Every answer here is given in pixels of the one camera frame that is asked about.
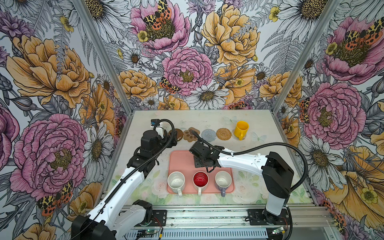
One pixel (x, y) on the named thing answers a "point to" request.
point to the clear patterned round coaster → (236, 138)
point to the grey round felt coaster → (208, 135)
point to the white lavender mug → (223, 180)
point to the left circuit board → (146, 232)
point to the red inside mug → (200, 181)
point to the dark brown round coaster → (179, 134)
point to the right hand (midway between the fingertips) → (201, 164)
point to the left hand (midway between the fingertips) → (169, 136)
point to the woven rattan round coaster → (223, 134)
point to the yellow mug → (241, 129)
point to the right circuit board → (277, 230)
